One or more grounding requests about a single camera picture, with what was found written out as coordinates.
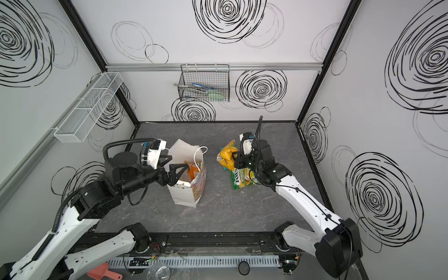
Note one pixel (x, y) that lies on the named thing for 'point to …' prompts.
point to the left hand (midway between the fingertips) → (179, 162)
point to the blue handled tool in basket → (201, 86)
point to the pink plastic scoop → (100, 271)
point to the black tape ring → (244, 268)
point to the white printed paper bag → (187, 192)
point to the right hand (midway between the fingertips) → (229, 154)
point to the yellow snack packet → (226, 156)
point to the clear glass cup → (159, 270)
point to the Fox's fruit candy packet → (242, 177)
